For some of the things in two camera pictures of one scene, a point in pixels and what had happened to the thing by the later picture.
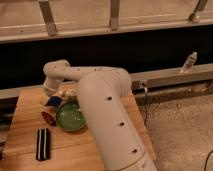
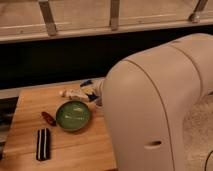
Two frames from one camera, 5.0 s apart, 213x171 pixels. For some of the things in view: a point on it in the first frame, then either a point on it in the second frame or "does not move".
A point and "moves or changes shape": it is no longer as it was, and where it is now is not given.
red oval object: [49, 118] does not move
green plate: [69, 116] does not move
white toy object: [66, 93] does not move
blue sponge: [54, 101] moves or changes shape
